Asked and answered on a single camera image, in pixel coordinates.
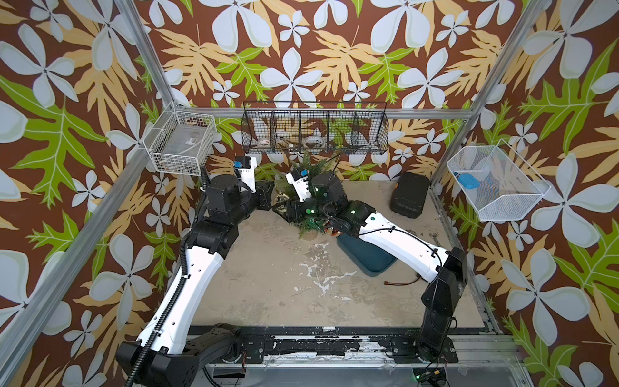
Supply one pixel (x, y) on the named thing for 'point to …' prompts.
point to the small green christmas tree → (313, 222)
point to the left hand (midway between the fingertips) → (272, 179)
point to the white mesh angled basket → (500, 186)
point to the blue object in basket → (469, 181)
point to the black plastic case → (409, 194)
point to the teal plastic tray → (363, 255)
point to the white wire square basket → (180, 142)
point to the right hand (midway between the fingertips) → (277, 204)
